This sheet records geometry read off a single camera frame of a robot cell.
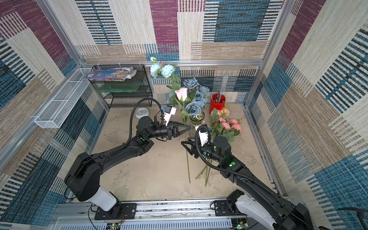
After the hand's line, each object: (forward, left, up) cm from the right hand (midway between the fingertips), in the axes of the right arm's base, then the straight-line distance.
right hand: (187, 142), depth 72 cm
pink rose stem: (+22, -33, -18) cm, 43 cm away
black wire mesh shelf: (+54, +34, -11) cm, 64 cm away
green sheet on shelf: (+40, +44, +4) cm, 59 cm away
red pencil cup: (+38, -21, -8) cm, 44 cm away
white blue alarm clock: (+41, +36, -22) cm, 59 cm away
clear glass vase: (+17, -6, -3) cm, 18 cm away
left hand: (+1, -1, +9) cm, 9 cm away
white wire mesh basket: (+9, +64, +11) cm, 66 cm away
